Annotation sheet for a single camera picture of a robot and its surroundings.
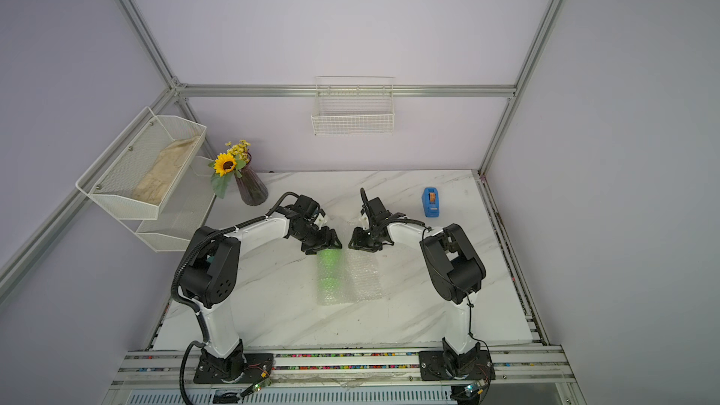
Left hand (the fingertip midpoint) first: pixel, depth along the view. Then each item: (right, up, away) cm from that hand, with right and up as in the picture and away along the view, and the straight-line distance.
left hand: (332, 251), depth 93 cm
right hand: (+8, 0, +3) cm, 9 cm away
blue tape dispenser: (+37, +16, +15) cm, 43 cm away
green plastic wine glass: (+1, -5, -11) cm, 12 cm away
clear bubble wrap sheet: (+5, -7, -5) cm, 10 cm away
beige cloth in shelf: (-47, +23, -16) cm, 55 cm away
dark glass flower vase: (-32, +22, +12) cm, 41 cm away
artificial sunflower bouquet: (-35, +29, -2) cm, 45 cm away
